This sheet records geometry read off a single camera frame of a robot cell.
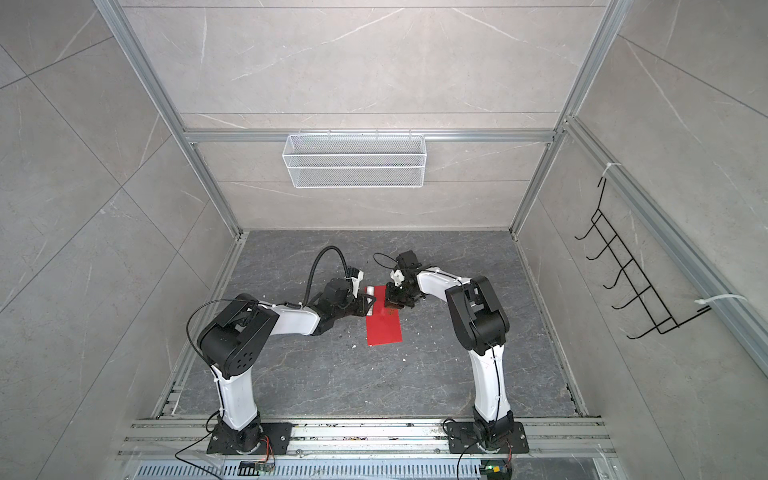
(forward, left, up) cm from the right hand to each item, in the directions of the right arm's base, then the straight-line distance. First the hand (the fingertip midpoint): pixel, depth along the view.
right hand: (385, 301), depth 99 cm
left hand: (+1, +3, +4) cm, 6 cm away
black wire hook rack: (-18, -56, +32) cm, 67 cm away
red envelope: (-8, 0, -1) cm, 8 cm away
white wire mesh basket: (+38, +9, +30) cm, 49 cm away
